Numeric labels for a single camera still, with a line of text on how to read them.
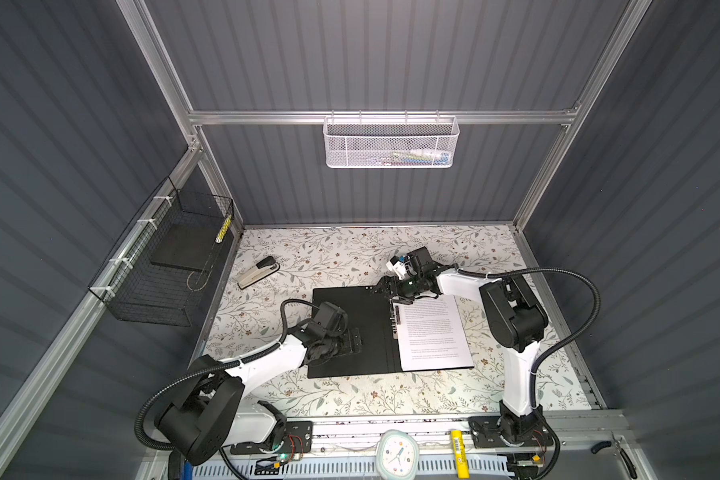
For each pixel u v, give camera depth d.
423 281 0.78
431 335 0.91
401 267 0.93
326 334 0.68
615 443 0.72
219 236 0.80
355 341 0.79
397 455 0.69
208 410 0.42
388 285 0.87
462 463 0.69
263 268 1.03
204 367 0.46
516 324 0.54
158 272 0.72
